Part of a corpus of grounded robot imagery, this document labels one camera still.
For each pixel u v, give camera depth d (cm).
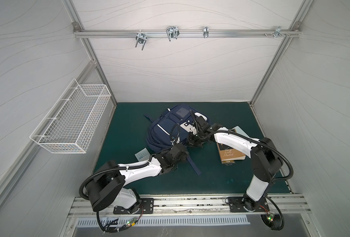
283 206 75
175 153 64
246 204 66
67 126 68
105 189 42
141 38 80
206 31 78
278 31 76
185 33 78
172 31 76
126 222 68
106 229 67
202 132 68
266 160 47
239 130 101
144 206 74
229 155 88
